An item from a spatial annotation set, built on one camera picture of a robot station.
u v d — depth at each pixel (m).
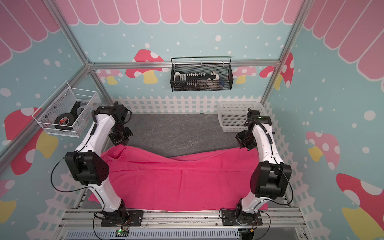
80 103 0.71
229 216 0.74
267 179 0.45
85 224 0.73
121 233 0.73
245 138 0.68
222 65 0.90
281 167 0.44
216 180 0.88
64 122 0.70
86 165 0.48
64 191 0.46
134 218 0.74
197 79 0.89
